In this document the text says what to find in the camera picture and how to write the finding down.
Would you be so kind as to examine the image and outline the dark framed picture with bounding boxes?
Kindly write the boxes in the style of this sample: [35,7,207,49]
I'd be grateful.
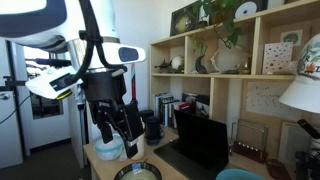
[169,2,202,37]

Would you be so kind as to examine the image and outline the light picture frame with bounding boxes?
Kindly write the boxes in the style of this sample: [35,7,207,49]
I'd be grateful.
[277,121,313,165]

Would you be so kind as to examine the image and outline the small gold ornament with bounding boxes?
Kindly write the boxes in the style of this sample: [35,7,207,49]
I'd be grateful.
[240,58,252,75]

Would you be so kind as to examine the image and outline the red ribbon medal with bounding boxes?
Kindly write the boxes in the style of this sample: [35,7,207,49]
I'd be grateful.
[130,63,138,103]

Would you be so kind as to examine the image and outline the large white vase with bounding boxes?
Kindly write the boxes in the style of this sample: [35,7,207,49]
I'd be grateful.
[209,41,252,75]

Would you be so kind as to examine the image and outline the white and dark books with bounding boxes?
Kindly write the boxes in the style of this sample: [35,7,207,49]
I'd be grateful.
[153,91,175,128]

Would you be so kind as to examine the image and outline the brown oval case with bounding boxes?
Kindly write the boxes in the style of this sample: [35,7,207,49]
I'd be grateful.
[266,158,292,180]

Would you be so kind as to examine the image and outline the shark figurine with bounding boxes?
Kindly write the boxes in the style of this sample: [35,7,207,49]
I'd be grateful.
[153,58,173,74]

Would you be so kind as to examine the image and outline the black microscope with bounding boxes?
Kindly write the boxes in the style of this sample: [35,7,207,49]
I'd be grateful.
[294,118,320,180]

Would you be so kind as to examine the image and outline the white dotted card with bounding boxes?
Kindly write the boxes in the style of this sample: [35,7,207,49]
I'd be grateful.
[261,41,295,75]

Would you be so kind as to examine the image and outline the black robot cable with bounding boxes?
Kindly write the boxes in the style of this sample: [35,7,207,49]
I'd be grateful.
[64,0,116,86]

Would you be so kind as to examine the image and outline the red book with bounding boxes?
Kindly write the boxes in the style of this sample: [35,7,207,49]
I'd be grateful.
[172,100,192,129]

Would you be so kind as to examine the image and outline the green trailing plant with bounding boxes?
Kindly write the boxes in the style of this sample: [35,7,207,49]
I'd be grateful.
[191,0,245,56]

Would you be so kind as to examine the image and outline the black book with picture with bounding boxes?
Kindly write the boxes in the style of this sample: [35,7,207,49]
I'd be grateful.
[194,99,211,120]

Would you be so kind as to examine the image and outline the silver disc in frame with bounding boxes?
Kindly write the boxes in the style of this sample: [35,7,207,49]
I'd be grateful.
[233,0,269,20]

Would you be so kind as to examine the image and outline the blue plate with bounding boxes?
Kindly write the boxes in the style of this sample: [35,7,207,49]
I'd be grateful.
[215,168,266,180]

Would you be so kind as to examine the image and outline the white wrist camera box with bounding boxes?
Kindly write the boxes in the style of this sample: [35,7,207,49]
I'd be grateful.
[25,65,84,101]

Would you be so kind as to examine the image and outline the white sphere ornament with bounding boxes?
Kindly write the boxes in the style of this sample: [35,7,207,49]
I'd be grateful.
[170,55,185,73]

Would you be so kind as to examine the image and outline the handwritten paper poster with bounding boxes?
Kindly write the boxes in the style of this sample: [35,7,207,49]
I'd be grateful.
[245,81,303,122]

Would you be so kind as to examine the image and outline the green drawing card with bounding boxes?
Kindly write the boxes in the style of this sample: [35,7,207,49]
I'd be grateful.
[280,29,304,47]

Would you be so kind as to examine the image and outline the white painted lampshade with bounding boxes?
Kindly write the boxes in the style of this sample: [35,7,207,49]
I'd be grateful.
[278,33,320,115]

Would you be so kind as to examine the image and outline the wooden shelf unit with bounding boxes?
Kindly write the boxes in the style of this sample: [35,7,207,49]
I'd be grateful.
[148,0,320,169]

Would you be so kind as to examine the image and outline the black laptop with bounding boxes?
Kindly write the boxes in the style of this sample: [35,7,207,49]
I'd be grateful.
[153,109,230,180]

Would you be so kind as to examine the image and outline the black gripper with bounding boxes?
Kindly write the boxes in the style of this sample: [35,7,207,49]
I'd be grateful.
[80,68,147,160]

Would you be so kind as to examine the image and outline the Newton's cradle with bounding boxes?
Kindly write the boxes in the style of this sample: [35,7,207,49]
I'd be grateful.
[230,118,270,164]

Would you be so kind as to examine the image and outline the clear plastic container with lid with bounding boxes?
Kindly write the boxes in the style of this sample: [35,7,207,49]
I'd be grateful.
[94,133,125,162]

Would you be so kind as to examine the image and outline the black crescent sculpture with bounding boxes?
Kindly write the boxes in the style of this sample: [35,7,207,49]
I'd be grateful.
[194,54,209,75]

